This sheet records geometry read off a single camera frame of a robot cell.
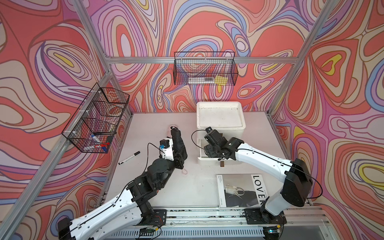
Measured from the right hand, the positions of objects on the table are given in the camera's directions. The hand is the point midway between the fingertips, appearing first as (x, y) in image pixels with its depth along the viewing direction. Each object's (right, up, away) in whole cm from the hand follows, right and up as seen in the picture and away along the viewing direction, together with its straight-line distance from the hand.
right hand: (215, 149), depth 84 cm
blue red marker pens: (-52, +5, -20) cm, 56 cm away
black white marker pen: (-51, -5, +12) cm, 53 cm away
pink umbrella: (-18, -14, +5) cm, 24 cm away
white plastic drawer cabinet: (+7, +18, +1) cm, 19 cm away
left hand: (-17, +3, -16) cm, 24 cm away
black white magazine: (+13, -21, -5) cm, 26 cm away
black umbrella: (-19, +5, -19) cm, 27 cm away
